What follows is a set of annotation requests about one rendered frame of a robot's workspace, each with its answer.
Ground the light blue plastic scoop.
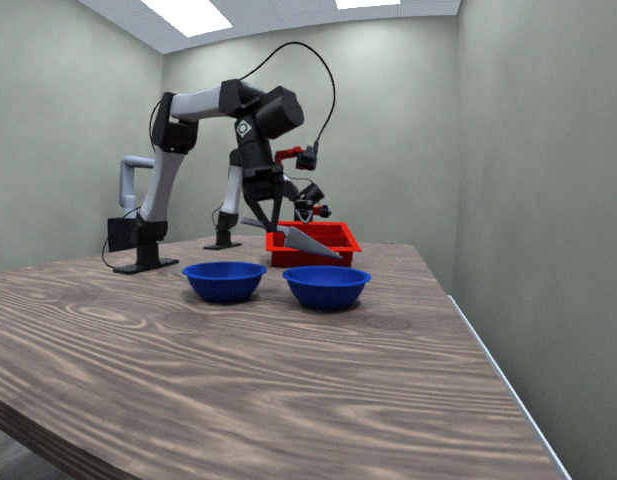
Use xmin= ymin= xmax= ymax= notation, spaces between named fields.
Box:
xmin=240 ymin=217 xmax=342 ymax=259

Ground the blue bowl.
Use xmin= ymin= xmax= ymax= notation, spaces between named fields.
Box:
xmin=282 ymin=266 xmax=371 ymax=310
xmin=182 ymin=262 xmax=267 ymax=303

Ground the red divided box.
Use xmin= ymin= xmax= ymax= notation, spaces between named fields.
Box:
xmin=266 ymin=221 xmax=361 ymax=267

